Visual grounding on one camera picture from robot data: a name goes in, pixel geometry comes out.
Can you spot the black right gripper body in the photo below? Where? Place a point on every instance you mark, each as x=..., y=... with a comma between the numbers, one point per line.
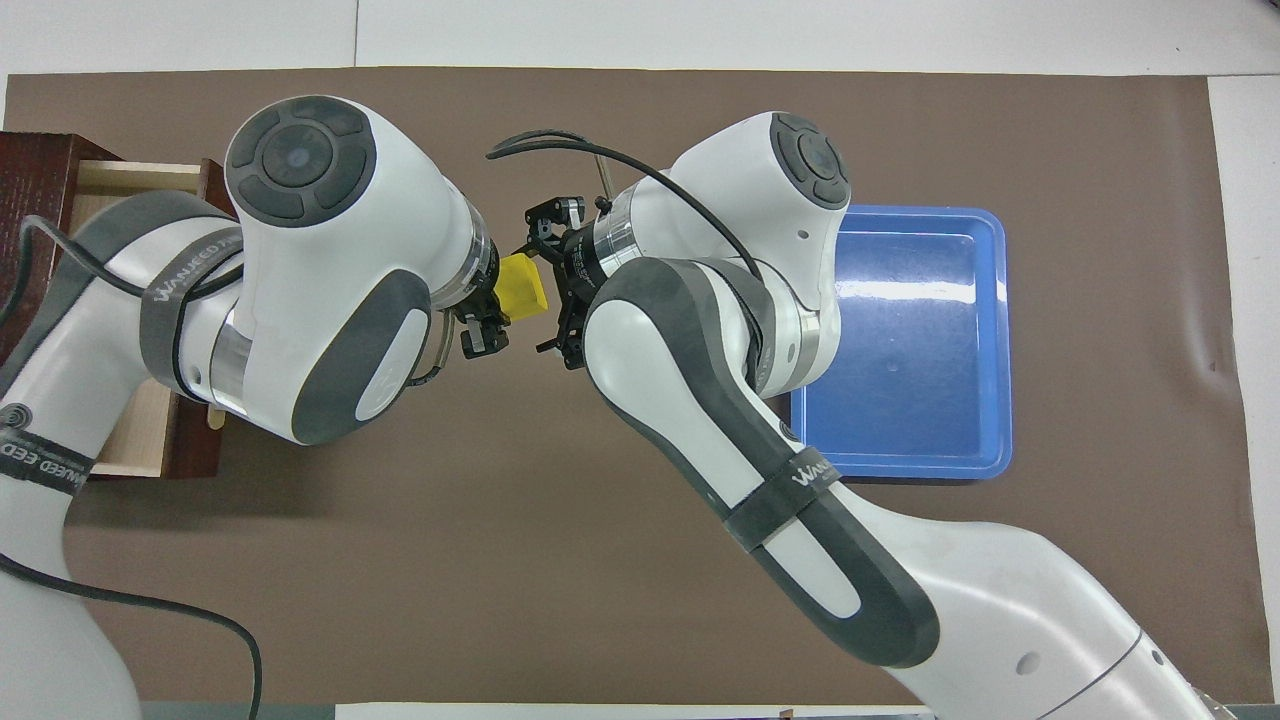
x=582, y=275

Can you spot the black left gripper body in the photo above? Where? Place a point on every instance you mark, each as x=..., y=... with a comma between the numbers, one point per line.
x=475, y=308

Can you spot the yellow cube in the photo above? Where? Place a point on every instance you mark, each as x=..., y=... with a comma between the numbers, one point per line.
x=522, y=287

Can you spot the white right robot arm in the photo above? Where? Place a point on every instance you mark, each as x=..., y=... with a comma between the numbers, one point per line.
x=700, y=380

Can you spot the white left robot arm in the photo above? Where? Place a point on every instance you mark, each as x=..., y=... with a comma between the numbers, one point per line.
x=320, y=280

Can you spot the brown table mat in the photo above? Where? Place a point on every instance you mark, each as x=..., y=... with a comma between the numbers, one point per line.
x=500, y=560

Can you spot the blue plastic tray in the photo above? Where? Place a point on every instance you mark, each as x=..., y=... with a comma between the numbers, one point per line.
x=930, y=330

